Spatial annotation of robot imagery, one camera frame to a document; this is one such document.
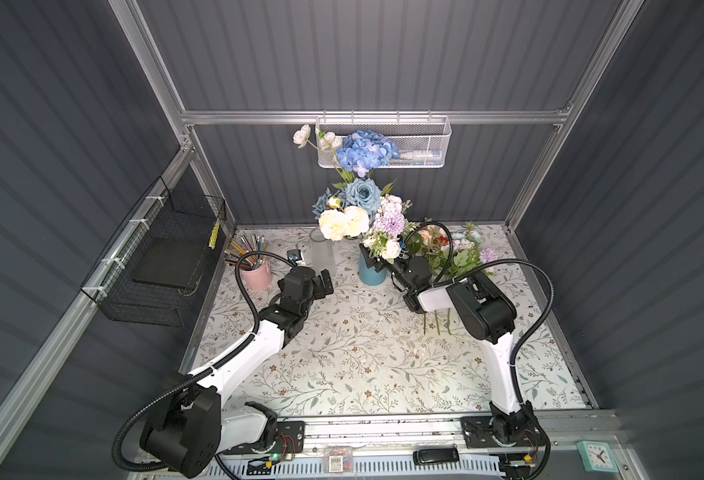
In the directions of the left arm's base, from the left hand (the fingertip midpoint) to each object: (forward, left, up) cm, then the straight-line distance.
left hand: (312, 273), depth 85 cm
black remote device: (-44, -29, -15) cm, 54 cm away
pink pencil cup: (+6, +18, -9) cm, 21 cm away
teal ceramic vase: (+7, -18, -12) cm, 23 cm away
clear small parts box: (-43, -6, -15) cm, 46 cm away
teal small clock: (-46, -67, -15) cm, 83 cm away
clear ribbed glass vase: (+11, -2, -4) cm, 12 cm away
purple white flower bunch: (+2, -22, +15) cm, 27 cm away
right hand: (+11, -19, +1) cm, 22 cm away
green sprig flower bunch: (+23, -43, -13) cm, 50 cm away
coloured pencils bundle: (+13, +22, -8) cm, 27 cm away
